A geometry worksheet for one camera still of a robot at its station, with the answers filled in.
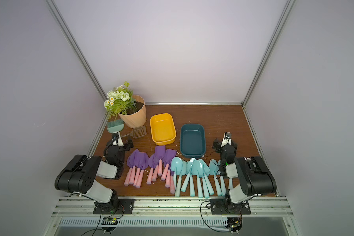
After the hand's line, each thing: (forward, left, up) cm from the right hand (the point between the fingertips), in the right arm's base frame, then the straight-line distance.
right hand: (227, 135), depth 89 cm
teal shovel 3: (-19, +24, -9) cm, 32 cm away
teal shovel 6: (-18, +9, -9) cm, 22 cm away
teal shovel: (-18, +32, -8) cm, 37 cm away
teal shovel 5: (-20, +14, -8) cm, 25 cm away
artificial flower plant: (+10, +64, +20) cm, 68 cm away
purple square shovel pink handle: (-9, +43, -9) cm, 45 cm away
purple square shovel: (-15, +45, -8) cm, 48 cm away
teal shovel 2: (-27, +30, -8) cm, 41 cm away
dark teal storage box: (+1, +22, -8) cm, 23 cm away
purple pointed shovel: (-16, +47, -8) cm, 50 cm away
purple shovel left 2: (-27, +52, -7) cm, 59 cm away
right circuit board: (-44, +1, -11) cm, 45 cm away
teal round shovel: (-19, +19, -7) cm, 28 cm away
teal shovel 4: (-19, +22, -9) cm, 30 cm away
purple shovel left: (-15, +59, -7) cm, 61 cm away
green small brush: (+12, +79, -8) cm, 80 cm away
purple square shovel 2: (-10, +36, -8) cm, 38 cm away
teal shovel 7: (-26, +1, -9) cm, 27 cm away
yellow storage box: (+9, +43, -7) cm, 44 cm away
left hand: (-2, +66, +2) cm, 66 cm away
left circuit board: (-46, +64, -12) cm, 80 cm away
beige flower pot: (+9, +59, +3) cm, 60 cm away
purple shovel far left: (-27, +58, -6) cm, 65 cm away
